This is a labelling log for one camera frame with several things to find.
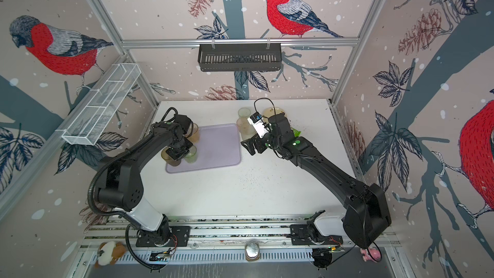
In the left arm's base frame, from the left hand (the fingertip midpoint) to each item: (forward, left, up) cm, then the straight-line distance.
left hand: (186, 153), depth 88 cm
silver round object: (-38, -31, +1) cm, 49 cm away
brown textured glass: (-7, +3, +15) cm, 16 cm away
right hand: (0, -30, +13) cm, 32 cm away
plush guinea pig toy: (-38, +22, -6) cm, 44 cm away
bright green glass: (-1, -2, -3) cm, 3 cm away
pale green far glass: (+28, -26, -3) cm, 39 cm away
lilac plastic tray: (+9, -13, -8) cm, 18 cm away
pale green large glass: (+16, -28, -3) cm, 32 cm away
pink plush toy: (-40, -72, -6) cm, 83 cm away
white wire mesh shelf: (+2, +32, +22) cm, 38 cm away
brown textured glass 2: (-6, +5, +6) cm, 10 cm away
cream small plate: (+34, -43, -9) cm, 55 cm away
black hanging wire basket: (+51, -25, +19) cm, 59 cm away
